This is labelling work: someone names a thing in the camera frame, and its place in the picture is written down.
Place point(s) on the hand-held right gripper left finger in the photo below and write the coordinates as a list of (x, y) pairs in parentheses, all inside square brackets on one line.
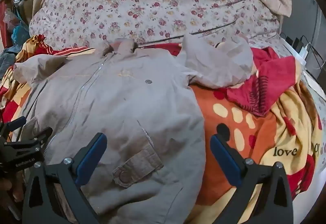
[(91, 157)]

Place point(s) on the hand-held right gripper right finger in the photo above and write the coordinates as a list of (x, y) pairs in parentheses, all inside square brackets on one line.
[(226, 160)]

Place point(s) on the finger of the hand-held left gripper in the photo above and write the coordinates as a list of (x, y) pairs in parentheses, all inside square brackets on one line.
[(16, 122), (42, 136)]

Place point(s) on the grey-beige zip jacket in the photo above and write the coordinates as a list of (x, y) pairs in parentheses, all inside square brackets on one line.
[(127, 101)]

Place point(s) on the person's left hand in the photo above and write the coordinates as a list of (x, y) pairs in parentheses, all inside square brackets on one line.
[(15, 188)]

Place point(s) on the red orange printed blanket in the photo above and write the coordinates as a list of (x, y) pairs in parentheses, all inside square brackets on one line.
[(221, 122)]

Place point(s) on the grey striped cloth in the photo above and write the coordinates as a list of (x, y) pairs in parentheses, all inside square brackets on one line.
[(7, 61)]

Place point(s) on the blue plastic bag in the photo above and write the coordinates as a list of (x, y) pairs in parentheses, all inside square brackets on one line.
[(20, 34)]

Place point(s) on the white charger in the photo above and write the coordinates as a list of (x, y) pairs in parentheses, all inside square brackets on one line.
[(304, 51)]

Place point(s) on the black charger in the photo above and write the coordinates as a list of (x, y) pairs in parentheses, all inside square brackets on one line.
[(293, 42)]

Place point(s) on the dark grey cabinet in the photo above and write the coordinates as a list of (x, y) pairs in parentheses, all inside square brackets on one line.
[(298, 15)]

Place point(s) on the floral quilt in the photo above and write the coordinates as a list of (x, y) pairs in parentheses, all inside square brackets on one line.
[(165, 5)]

